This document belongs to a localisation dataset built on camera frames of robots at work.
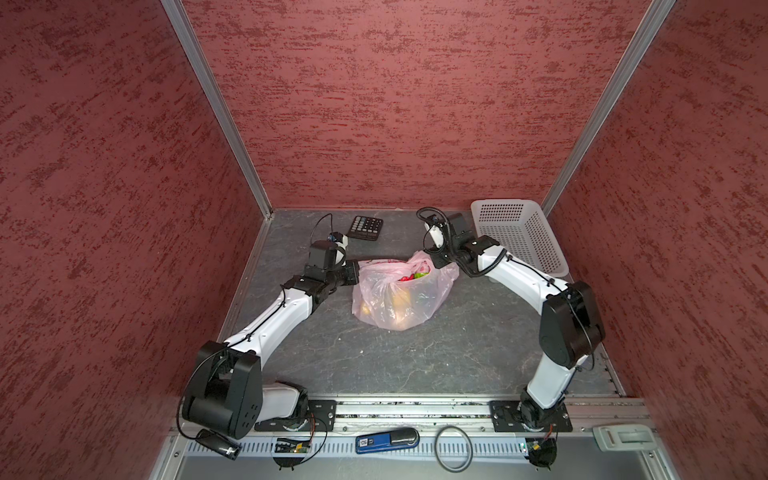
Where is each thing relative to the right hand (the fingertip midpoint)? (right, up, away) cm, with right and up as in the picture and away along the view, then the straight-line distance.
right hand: (436, 254), depth 92 cm
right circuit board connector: (+23, -47, -21) cm, 56 cm away
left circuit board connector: (-39, -48, -19) cm, 65 cm away
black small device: (-55, -43, -23) cm, 73 cm away
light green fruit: (-5, -6, +2) cm, 8 cm away
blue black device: (-13, -41, -25) cm, 50 cm away
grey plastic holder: (+43, -43, -21) cm, 65 cm away
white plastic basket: (+37, +10, +24) cm, 45 cm away
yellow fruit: (-11, -15, -4) cm, 19 cm away
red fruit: (-10, -7, -5) cm, 13 cm away
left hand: (-24, -5, -5) cm, 25 cm away
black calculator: (-24, +9, +21) cm, 33 cm away
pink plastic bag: (-18, -6, -8) cm, 21 cm away
